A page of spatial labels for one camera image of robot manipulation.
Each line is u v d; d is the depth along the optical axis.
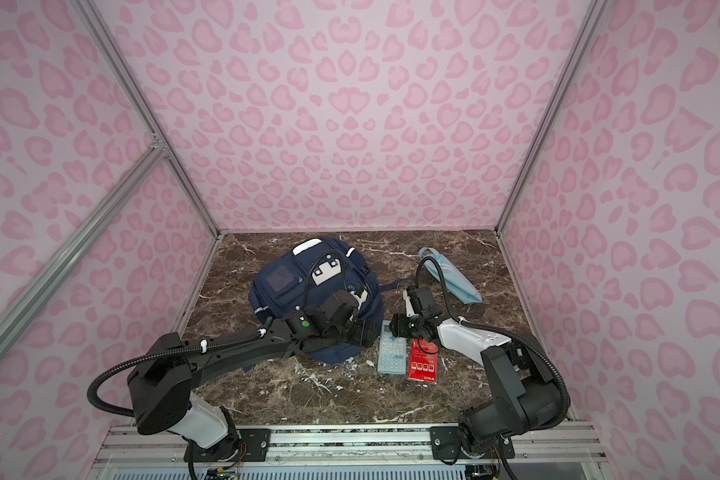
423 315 0.72
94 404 0.41
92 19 0.69
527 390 0.43
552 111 0.86
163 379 0.42
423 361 0.86
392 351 0.88
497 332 0.49
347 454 0.72
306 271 0.99
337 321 0.63
